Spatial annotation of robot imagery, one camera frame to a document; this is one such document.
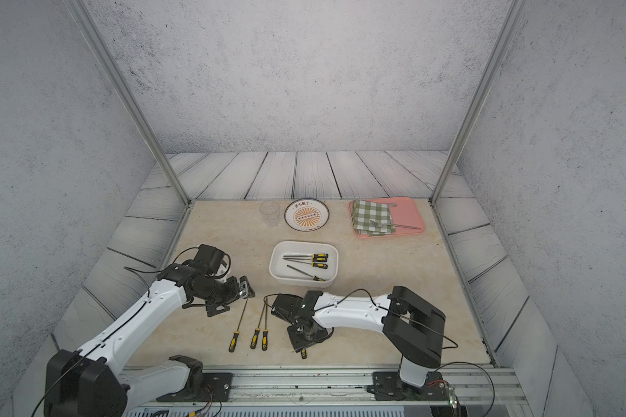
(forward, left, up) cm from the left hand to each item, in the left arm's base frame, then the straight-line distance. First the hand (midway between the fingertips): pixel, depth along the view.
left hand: (248, 299), depth 79 cm
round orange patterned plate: (+43, -17, -9) cm, 47 cm away
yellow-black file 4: (+19, -20, -8) cm, 29 cm away
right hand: (-11, -16, -8) cm, 22 cm away
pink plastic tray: (+42, -60, -10) cm, 74 cm away
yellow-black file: (-7, +5, -11) cm, 14 cm away
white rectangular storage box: (+18, -16, -10) cm, 26 cm away
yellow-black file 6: (+12, -20, -10) cm, 25 cm away
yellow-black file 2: (-6, -2, -10) cm, 12 cm away
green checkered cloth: (+40, -45, -9) cm, 61 cm away
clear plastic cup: (+42, -2, -5) cm, 42 cm away
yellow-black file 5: (+18, -21, -10) cm, 29 cm away
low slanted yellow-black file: (-13, -17, -10) cm, 23 cm away
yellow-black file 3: (-6, -4, -10) cm, 13 cm away
